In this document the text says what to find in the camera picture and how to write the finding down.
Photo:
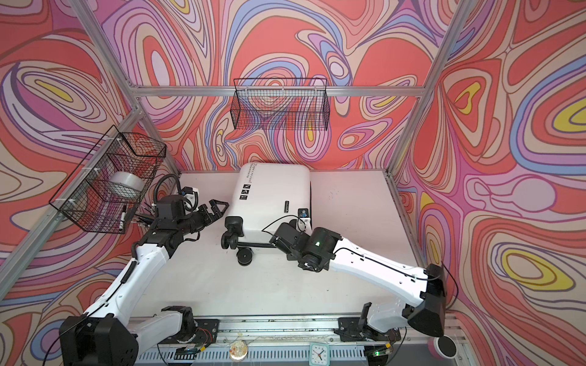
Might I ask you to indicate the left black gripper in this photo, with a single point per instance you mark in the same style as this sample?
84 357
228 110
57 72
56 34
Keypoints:
210 218

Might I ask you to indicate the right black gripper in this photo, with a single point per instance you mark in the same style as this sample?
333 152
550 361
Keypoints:
291 258

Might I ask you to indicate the black suitcase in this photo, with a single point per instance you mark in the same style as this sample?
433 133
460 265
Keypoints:
266 195

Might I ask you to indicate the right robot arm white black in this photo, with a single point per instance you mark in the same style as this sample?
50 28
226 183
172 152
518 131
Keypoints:
421 292

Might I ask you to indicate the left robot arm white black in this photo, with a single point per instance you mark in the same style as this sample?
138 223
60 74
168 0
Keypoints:
103 334

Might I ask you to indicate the small teal clock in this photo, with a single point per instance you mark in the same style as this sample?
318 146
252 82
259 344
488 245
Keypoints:
319 354

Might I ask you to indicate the round clear badge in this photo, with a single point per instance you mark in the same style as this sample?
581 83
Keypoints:
238 350

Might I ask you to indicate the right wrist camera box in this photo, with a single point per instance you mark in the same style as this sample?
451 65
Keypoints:
304 220

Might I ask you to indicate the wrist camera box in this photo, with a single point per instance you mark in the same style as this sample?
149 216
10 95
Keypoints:
177 207
304 220

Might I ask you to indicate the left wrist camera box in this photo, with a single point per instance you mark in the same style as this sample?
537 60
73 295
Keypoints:
177 207

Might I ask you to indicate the silver duct tape roll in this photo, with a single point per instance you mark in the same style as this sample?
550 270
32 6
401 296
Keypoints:
126 185

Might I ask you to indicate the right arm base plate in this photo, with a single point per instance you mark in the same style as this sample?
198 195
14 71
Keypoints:
352 329

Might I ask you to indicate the left black wire basket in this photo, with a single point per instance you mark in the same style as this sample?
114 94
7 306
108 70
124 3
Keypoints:
87 201

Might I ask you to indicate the black wire basket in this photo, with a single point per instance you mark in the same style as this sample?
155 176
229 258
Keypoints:
87 201
280 104

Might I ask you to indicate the back black wire basket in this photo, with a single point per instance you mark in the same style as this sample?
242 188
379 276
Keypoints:
280 104

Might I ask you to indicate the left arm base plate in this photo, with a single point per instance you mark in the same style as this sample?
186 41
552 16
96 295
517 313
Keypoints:
203 333

